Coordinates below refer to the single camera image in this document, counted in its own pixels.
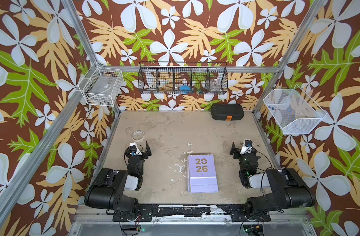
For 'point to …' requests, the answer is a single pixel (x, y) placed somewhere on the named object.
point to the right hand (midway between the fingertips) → (241, 143)
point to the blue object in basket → (185, 89)
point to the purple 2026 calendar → (201, 177)
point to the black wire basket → (183, 77)
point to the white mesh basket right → (295, 111)
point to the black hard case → (226, 111)
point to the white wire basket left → (101, 87)
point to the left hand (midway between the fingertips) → (139, 142)
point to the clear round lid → (138, 135)
